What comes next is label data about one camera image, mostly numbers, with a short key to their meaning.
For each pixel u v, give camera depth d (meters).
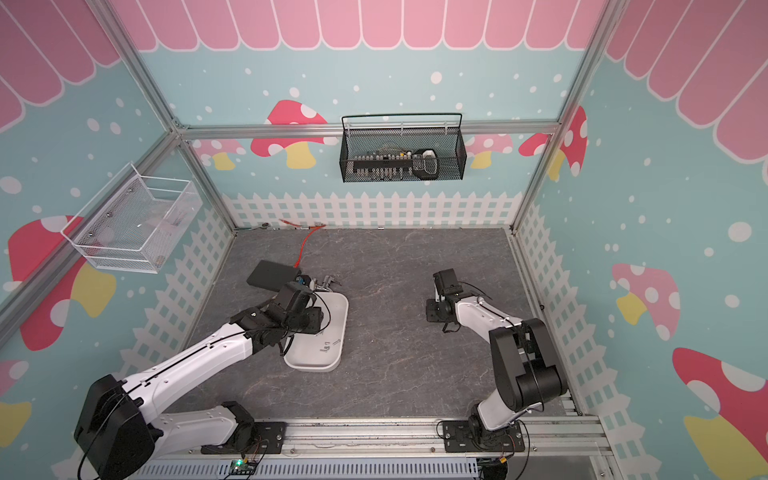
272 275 1.06
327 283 1.02
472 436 0.67
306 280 0.76
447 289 0.74
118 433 0.39
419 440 0.74
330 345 0.89
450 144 0.95
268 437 0.76
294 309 0.64
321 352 0.89
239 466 0.73
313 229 1.20
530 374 0.45
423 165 0.89
